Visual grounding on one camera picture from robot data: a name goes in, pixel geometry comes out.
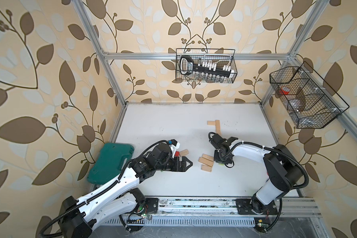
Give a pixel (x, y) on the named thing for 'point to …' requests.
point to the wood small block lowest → (207, 168)
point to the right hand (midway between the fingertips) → (219, 161)
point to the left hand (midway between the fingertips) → (185, 163)
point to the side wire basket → (310, 102)
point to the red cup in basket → (284, 90)
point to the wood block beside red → (184, 152)
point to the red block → (177, 153)
